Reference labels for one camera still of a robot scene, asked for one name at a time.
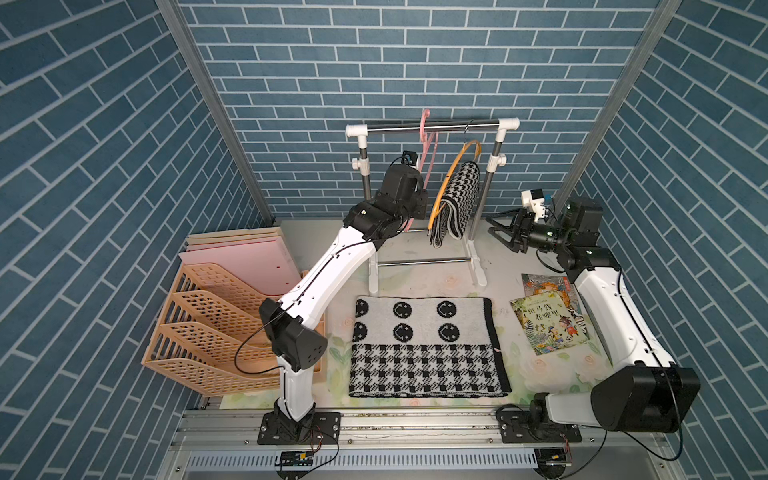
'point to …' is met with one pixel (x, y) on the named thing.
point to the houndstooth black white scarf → (458, 206)
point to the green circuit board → (297, 458)
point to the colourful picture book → (550, 313)
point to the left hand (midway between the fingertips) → (428, 192)
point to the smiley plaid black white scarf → (418, 346)
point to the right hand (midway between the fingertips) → (493, 227)
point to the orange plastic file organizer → (211, 339)
